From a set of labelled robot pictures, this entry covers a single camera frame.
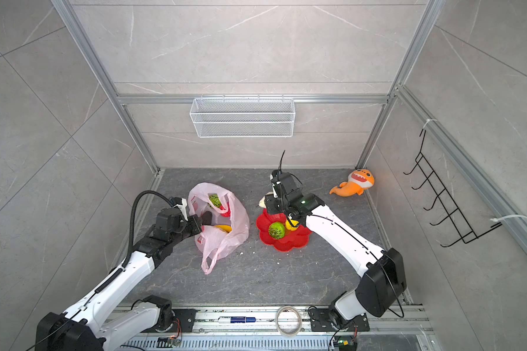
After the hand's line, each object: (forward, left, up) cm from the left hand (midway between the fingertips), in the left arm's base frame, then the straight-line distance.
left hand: (204, 215), depth 82 cm
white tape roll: (-38, -29, -15) cm, 50 cm away
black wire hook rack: (-13, -79, +17) cm, 82 cm away
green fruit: (+9, -2, -3) cm, 10 cm away
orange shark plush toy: (+23, -70, -9) cm, 74 cm away
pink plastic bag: (-2, -10, -1) cm, 10 cm away
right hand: (+3, -27, +5) cm, 27 cm away
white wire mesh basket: (+45, -14, +14) cm, 49 cm away
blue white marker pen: (-33, -13, -14) cm, 38 cm away
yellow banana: (+1, -7, -12) cm, 14 cm away
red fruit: (+8, -6, -12) cm, 15 cm away
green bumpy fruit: (-2, -28, -10) cm, 30 cm away
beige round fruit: (+2, -22, +5) cm, 23 cm away
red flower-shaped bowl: (-3, -37, -15) cm, 40 cm away
